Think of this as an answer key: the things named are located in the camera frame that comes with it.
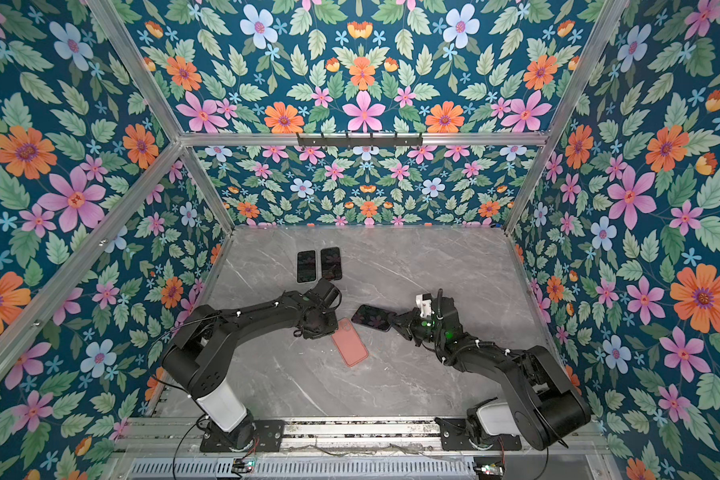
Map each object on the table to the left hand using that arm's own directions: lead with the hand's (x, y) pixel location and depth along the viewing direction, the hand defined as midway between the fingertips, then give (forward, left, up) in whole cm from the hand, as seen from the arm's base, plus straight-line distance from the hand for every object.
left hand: (338, 325), depth 90 cm
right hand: (-3, -15, +8) cm, 17 cm away
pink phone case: (-4, -3, -4) cm, 6 cm away
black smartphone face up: (+25, +3, -2) cm, 26 cm away
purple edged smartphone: (+27, +13, -5) cm, 31 cm away
